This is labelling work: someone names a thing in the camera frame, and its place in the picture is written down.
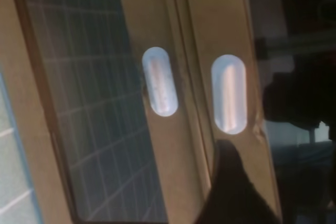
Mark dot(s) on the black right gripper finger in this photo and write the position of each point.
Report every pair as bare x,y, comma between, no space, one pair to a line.
233,198

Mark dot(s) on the brown cardboard shoebox drawer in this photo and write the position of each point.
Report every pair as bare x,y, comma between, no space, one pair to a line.
228,67

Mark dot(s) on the lower brown cardboard shoebox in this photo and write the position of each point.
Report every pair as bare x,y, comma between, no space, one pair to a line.
99,93

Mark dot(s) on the cyan checkered tablecloth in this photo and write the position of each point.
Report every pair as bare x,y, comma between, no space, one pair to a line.
18,198

